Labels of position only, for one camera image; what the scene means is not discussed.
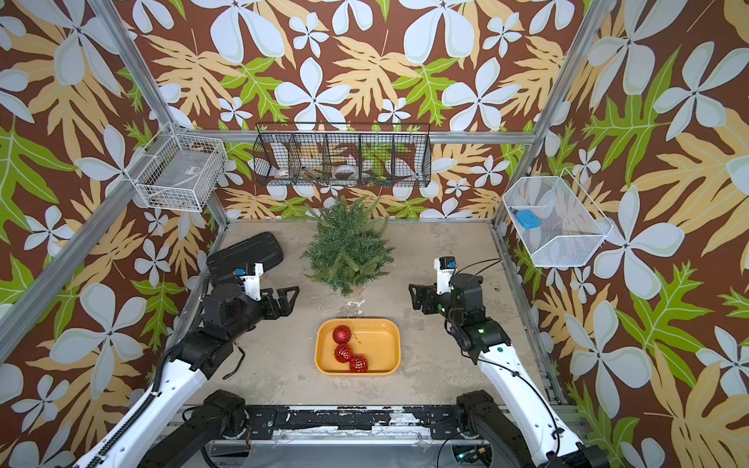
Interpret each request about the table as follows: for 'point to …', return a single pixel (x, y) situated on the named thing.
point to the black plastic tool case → (265, 248)
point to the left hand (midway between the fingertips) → (287, 286)
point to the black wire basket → (342, 154)
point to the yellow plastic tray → (377, 339)
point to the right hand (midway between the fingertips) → (420, 284)
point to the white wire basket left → (183, 174)
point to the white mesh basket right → (556, 222)
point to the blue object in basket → (528, 219)
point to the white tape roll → (345, 172)
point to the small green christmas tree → (350, 250)
